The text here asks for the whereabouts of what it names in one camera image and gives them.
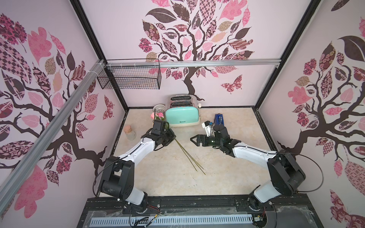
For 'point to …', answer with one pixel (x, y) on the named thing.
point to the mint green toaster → (183, 110)
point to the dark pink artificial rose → (160, 115)
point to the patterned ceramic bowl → (159, 108)
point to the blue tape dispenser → (219, 119)
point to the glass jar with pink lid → (130, 134)
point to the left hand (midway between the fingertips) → (176, 137)
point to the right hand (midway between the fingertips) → (194, 138)
